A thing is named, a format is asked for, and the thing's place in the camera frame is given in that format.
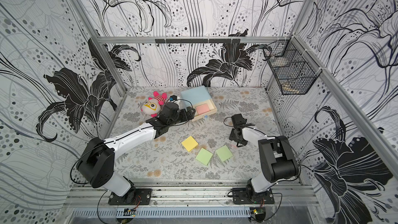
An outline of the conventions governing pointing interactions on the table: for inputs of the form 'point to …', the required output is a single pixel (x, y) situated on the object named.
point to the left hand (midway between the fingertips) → (191, 114)
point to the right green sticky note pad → (224, 153)
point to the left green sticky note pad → (204, 156)
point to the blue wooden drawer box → (201, 100)
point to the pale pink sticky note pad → (233, 145)
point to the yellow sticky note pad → (189, 143)
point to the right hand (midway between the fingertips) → (238, 135)
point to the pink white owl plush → (151, 107)
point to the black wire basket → (292, 67)
